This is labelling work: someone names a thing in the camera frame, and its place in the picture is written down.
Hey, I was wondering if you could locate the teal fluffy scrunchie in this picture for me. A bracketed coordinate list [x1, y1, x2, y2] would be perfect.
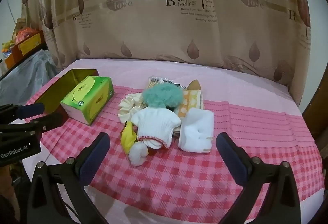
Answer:
[142, 85, 184, 113]

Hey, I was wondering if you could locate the black packet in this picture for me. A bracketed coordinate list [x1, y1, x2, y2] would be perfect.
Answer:
[164, 79, 187, 89]

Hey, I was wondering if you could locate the brown makeup sponge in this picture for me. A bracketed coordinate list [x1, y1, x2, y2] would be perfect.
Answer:
[188, 80, 202, 91]

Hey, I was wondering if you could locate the white folded towel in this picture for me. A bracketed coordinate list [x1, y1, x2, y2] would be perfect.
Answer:
[178, 108, 215, 154]

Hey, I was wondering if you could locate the small white rolled sock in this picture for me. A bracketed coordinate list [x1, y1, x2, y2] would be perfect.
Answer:
[129, 141, 149, 167]

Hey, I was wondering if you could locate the green tissue box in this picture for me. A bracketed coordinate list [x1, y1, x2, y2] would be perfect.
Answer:
[60, 76, 115, 126]

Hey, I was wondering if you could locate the beige leaf print curtain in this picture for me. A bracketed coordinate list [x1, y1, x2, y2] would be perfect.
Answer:
[22, 0, 312, 107]

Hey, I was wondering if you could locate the cream scrunchie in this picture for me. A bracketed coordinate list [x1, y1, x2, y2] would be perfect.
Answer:
[118, 93, 147, 124]

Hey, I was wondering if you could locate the brown wooden furniture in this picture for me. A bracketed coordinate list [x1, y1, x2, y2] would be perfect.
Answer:
[302, 93, 328, 143]

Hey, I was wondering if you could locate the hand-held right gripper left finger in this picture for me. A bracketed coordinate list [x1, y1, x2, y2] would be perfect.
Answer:
[27, 132, 111, 224]

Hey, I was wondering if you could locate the orange box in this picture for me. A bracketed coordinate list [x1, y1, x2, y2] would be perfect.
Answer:
[11, 30, 44, 61]

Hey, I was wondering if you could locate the yellow orange checked towel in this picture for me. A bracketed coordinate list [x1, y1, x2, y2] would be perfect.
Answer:
[174, 89, 205, 119]

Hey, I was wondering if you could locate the white knitted sock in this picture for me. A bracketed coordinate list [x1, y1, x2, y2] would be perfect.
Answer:
[130, 107, 182, 150]

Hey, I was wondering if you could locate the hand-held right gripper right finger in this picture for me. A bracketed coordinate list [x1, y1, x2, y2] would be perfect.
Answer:
[216, 132, 301, 224]

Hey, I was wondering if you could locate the gold and red tin box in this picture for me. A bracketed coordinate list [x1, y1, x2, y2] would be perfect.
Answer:
[33, 69, 100, 118]

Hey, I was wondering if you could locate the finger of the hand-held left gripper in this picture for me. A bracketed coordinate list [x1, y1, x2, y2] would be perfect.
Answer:
[0, 112, 65, 137]
[0, 102, 46, 121]

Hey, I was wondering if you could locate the grey plastic bag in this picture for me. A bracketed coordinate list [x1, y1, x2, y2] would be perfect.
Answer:
[0, 49, 60, 107]

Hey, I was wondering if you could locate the yellow cloth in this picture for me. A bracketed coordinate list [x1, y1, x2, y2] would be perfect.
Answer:
[121, 122, 138, 155]

